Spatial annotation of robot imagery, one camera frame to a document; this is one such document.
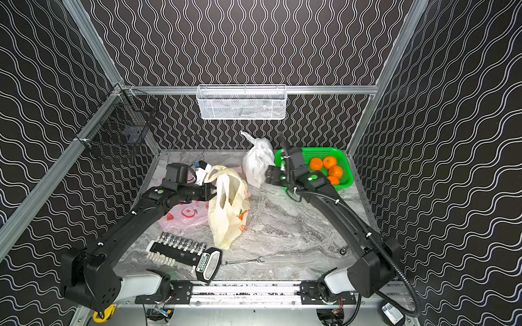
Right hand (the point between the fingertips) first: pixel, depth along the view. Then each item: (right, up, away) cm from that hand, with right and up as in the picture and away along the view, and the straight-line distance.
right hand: (275, 172), depth 79 cm
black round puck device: (+40, -48, -10) cm, 63 cm away
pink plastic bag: (-41, -20, +13) cm, 47 cm away
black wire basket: (-72, +26, +18) cm, 79 cm away
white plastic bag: (-8, +6, +17) cm, 20 cm away
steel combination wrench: (-20, -36, +2) cm, 42 cm away
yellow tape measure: (-58, -49, -9) cm, 77 cm away
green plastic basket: (+36, +7, +27) cm, 46 cm away
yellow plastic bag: (-16, -11, -10) cm, 22 cm away
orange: (+30, +6, +28) cm, 41 cm away
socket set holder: (-42, -32, +5) cm, 53 cm away
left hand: (-19, -7, -1) cm, 21 cm away
